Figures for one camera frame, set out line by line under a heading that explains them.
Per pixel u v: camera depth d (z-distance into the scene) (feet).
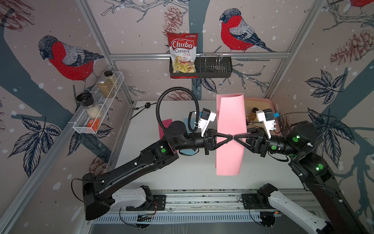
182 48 2.69
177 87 1.31
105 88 2.49
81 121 2.20
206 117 1.53
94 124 2.12
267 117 1.44
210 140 1.48
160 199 2.45
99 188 1.29
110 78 2.63
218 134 1.60
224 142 1.65
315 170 1.29
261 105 3.98
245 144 1.57
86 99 2.12
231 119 1.54
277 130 1.50
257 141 1.46
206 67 3.51
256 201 2.37
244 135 1.57
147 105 3.87
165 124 3.72
